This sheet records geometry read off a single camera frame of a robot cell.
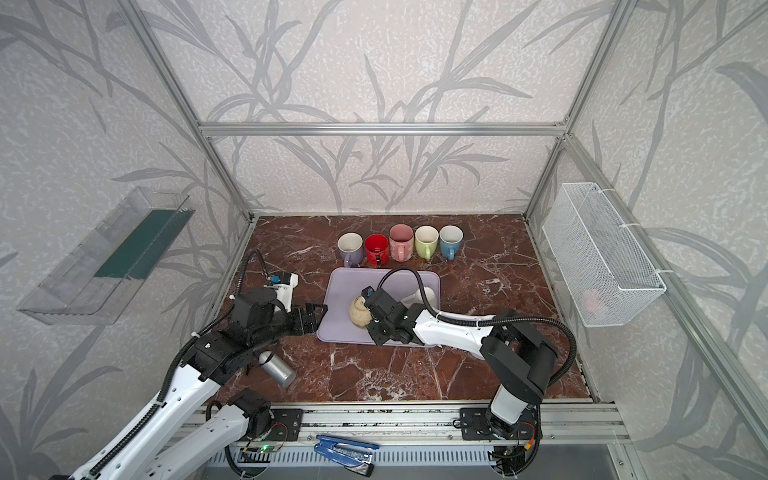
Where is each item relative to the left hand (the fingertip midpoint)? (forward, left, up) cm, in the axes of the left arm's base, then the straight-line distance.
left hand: (321, 300), depth 74 cm
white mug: (+7, -25, -12) cm, 28 cm away
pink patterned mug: (+28, -20, -10) cm, 36 cm away
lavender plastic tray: (+17, +1, -22) cm, 28 cm away
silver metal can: (-12, +12, -16) cm, 24 cm away
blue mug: (+30, -37, -12) cm, 49 cm away
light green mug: (+28, -28, -11) cm, 41 cm away
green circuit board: (-29, +12, -19) cm, 37 cm away
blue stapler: (-31, -10, -16) cm, 36 cm away
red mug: (+29, -11, -16) cm, 35 cm away
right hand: (+2, -13, -15) cm, 19 cm away
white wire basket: (+2, -63, +16) cm, 65 cm away
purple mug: (+30, -2, -16) cm, 34 cm away
